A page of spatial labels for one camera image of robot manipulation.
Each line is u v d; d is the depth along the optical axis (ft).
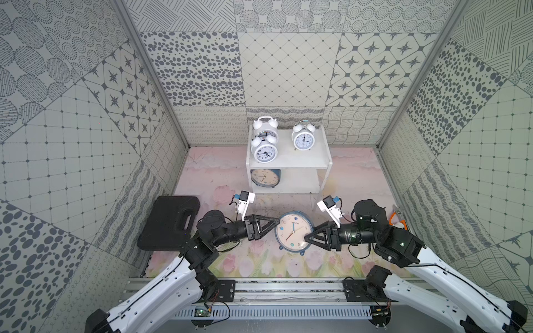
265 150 2.18
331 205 1.91
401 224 2.89
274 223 1.98
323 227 1.90
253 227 1.88
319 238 2.04
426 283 1.55
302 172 2.97
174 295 1.88
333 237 1.79
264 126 2.29
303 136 2.29
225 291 2.46
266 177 2.63
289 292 2.50
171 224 2.76
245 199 2.04
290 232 2.06
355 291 2.43
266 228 2.14
